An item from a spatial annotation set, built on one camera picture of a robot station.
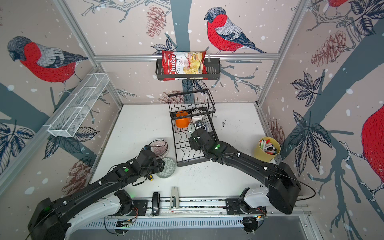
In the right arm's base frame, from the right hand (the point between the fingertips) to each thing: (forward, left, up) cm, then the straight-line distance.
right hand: (196, 139), depth 82 cm
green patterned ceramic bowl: (-12, +16, -14) cm, 25 cm away
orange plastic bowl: (+18, +10, -5) cm, 21 cm away
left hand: (-13, +19, -8) cm, 24 cm away
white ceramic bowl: (+11, -1, +8) cm, 14 cm away
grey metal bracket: (-24, +11, -15) cm, 30 cm away
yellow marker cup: (0, -42, -9) cm, 42 cm away
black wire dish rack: (+33, +7, -13) cm, 36 cm away
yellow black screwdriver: (-18, +25, -13) cm, 33 cm away
